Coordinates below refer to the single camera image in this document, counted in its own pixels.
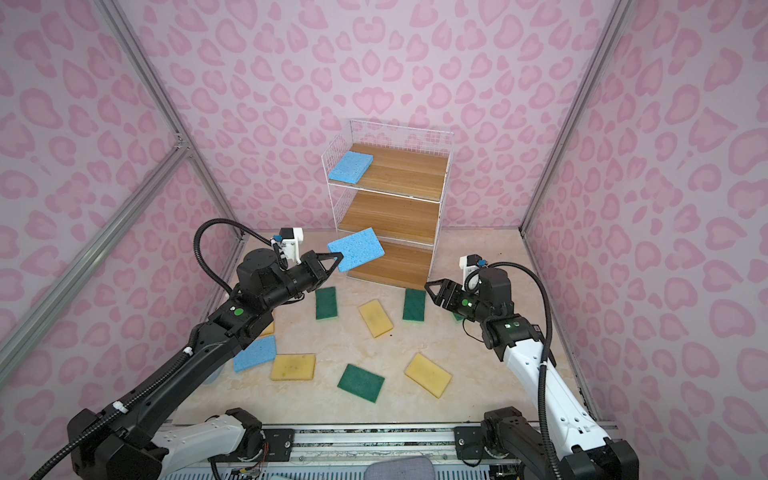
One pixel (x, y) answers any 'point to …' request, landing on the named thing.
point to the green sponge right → (458, 317)
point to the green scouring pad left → (326, 303)
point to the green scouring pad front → (360, 382)
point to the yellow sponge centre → (376, 318)
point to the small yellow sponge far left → (269, 330)
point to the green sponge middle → (414, 305)
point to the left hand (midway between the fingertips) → (345, 252)
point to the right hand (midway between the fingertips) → (434, 287)
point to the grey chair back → (409, 468)
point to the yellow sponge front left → (293, 367)
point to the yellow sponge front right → (428, 375)
